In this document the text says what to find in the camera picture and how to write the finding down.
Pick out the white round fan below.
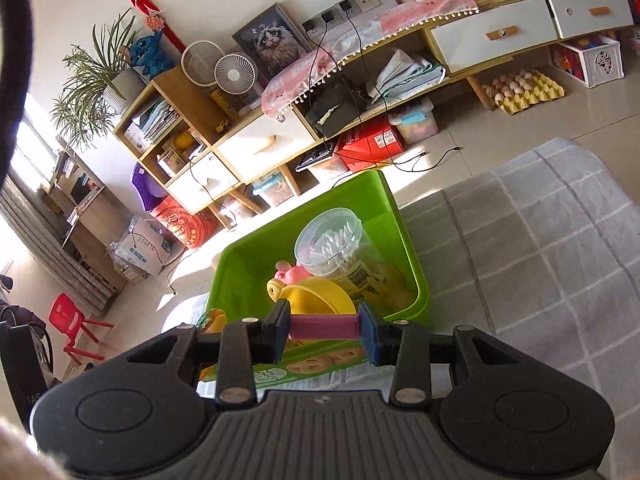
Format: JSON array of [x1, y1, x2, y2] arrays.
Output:
[[180, 40, 225, 86]]

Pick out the red printed bag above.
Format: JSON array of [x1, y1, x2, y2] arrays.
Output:
[[149, 194, 219, 250]]

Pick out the dark blurred object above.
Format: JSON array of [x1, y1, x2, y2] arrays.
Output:
[[0, 0, 34, 182]]

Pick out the black box-shaped bag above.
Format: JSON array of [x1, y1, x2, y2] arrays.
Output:
[[304, 79, 374, 139]]

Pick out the yellow snack box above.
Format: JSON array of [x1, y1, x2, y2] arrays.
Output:
[[209, 87, 241, 121]]

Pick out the red plastic chair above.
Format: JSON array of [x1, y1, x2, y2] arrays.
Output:
[[48, 293, 115, 366]]

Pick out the black keyboard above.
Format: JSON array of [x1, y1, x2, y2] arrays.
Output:
[[294, 147, 336, 174]]

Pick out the pink rubber toy pig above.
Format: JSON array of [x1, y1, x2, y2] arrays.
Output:
[[273, 258, 314, 286]]

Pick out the small grey desk fan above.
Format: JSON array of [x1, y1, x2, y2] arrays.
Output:
[[214, 52, 260, 99]]

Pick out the white plastic crate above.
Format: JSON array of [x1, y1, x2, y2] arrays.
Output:
[[549, 34, 626, 89]]

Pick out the blue plush toy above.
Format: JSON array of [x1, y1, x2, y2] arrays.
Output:
[[122, 27, 176, 79]]

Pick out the pile of booklets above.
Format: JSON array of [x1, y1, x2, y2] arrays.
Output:
[[124, 99, 179, 149]]

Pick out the green plastic biscuit box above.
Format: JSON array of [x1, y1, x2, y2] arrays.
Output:
[[196, 169, 434, 389]]

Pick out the small cardboard box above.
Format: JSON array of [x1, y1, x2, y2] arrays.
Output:
[[157, 149, 187, 177]]

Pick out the white cabinet drawer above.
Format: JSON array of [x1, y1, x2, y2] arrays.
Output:
[[214, 109, 321, 184], [547, 0, 634, 39], [167, 152, 241, 211], [429, 0, 559, 74]]

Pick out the yellow egg tray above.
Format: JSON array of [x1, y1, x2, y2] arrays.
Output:
[[482, 69, 566, 114]]

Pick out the black power cable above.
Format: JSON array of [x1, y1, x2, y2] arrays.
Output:
[[305, 19, 335, 157], [342, 6, 462, 173]]

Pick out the clear cotton swab jar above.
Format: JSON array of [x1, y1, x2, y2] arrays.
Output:
[[293, 208, 397, 302]]

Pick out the pale blurred object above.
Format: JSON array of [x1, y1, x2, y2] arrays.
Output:
[[0, 414, 67, 480]]

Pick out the wooden storage cabinet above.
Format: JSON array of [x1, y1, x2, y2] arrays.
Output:
[[113, 0, 636, 234]]

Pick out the yellow plastic bowl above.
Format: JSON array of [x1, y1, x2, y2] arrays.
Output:
[[265, 277, 359, 329]]

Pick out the red cardboard box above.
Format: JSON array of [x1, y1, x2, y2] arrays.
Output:
[[335, 115, 406, 169]]

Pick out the pink sachet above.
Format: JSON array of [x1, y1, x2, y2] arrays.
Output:
[[287, 313, 364, 342]]

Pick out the grey checked blanket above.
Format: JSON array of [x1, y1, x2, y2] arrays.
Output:
[[162, 137, 640, 480]]

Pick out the purple plastic bin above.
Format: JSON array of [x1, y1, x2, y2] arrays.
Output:
[[130, 162, 169, 211]]

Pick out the potted green plant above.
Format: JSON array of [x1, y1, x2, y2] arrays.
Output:
[[49, 9, 151, 147]]

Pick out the pink tasselled cloth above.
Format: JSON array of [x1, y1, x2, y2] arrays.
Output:
[[260, 0, 480, 121]]

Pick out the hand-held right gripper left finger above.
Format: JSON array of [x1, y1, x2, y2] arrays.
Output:
[[125, 299, 292, 407]]

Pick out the clear box pastel contents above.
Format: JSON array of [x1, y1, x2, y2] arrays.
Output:
[[387, 97, 440, 144]]

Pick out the framed cat picture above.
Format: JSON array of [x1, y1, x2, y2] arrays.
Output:
[[231, 2, 314, 81]]

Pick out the clear storage box blue lid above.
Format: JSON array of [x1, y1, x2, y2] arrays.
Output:
[[252, 169, 294, 207]]

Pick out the wooden desk shelf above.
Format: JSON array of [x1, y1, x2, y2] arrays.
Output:
[[39, 149, 134, 262]]

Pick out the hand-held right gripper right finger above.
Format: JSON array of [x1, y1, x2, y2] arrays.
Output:
[[358, 302, 509, 408]]

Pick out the grey curtain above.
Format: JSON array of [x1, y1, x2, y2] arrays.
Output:
[[0, 180, 121, 312]]

